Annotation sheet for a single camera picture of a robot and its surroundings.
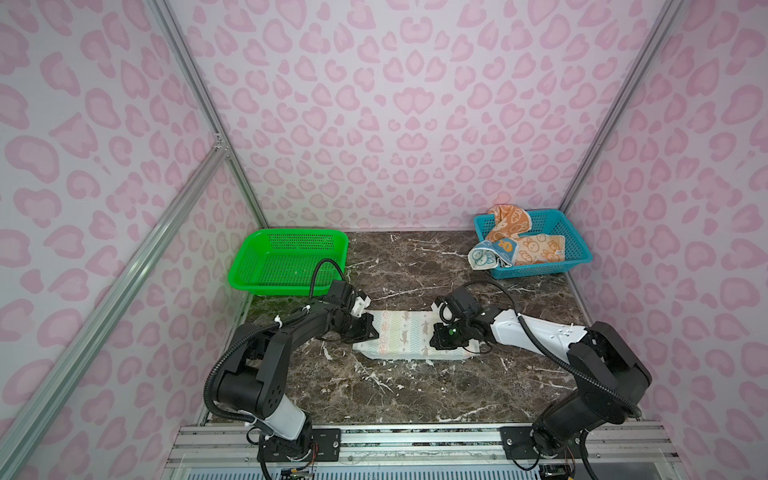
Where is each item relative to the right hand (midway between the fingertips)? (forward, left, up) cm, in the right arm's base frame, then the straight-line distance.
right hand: (430, 342), depth 85 cm
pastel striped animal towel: (+4, +7, -4) cm, 8 cm away
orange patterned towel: (+45, -31, +3) cm, 55 cm away
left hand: (+3, +14, -1) cm, 15 cm away
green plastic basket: (+32, +53, -4) cm, 62 cm away
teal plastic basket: (+48, -49, +1) cm, 68 cm away
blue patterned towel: (+28, -20, +5) cm, 35 cm away
